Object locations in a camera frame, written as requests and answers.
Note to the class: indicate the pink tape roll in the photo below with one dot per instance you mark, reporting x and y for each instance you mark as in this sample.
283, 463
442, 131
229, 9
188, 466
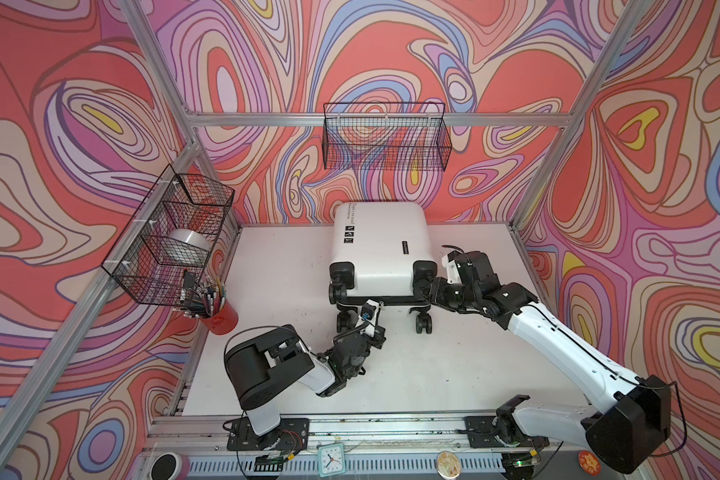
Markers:
169, 466

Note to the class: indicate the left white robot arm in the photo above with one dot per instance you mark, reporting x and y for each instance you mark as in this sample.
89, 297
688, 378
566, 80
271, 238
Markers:
262, 368

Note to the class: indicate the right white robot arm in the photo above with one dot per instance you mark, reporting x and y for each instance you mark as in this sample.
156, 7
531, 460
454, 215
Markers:
627, 417

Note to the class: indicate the white roll in basket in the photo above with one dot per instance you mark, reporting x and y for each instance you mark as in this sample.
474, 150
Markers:
187, 247

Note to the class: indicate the small teal alarm clock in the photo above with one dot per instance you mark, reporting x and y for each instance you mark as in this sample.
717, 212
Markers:
331, 460

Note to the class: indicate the wire basket on left wall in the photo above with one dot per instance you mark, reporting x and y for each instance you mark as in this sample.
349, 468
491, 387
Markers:
163, 256

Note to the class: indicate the black suitcase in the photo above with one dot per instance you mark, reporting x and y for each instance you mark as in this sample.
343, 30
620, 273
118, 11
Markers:
379, 250

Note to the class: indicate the red round sticker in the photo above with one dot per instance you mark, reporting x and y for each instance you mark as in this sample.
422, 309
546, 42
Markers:
589, 463

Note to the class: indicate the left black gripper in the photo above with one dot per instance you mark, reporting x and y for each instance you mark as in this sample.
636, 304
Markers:
376, 340

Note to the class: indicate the wire basket on back wall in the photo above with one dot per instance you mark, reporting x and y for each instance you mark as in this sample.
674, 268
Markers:
385, 136

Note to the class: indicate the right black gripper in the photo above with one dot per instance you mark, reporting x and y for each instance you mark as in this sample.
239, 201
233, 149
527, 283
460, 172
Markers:
434, 291

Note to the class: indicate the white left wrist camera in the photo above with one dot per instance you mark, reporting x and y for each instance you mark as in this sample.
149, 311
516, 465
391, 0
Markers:
368, 318

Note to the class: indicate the red pen holder cup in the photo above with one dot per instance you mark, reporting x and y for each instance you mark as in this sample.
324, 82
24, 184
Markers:
206, 301

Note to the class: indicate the wire basket on wall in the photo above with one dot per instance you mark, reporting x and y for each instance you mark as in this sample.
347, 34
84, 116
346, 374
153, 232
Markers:
163, 256
385, 136

